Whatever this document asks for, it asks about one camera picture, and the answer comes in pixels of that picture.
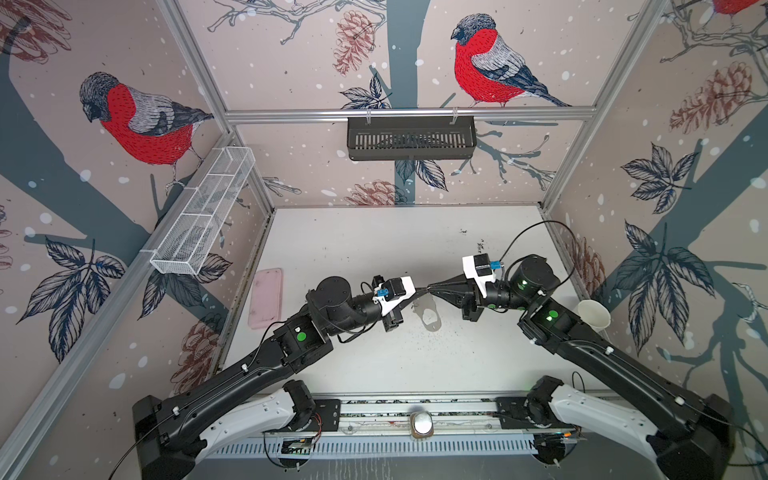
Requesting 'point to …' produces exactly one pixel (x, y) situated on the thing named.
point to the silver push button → (422, 424)
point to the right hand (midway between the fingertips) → (426, 294)
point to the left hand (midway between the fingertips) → (423, 290)
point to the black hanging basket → (411, 138)
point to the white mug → (595, 315)
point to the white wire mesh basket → (218, 182)
